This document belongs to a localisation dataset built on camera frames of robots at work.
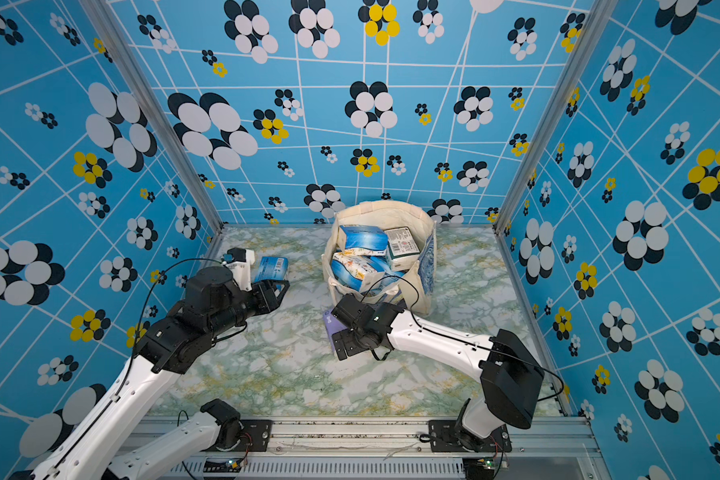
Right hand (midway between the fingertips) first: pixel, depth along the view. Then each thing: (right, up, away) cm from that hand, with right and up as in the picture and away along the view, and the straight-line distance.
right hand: (356, 340), depth 81 cm
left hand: (-15, +17, -13) cm, 26 cm away
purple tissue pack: (-7, +2, +8) cm, 11 cm away
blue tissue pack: (+2, +28, +3) cm, 28 cm away
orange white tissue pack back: (0, +19, -2) cm, 19 cm away
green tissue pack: (+13, +25, +3) cm, 28 cm away
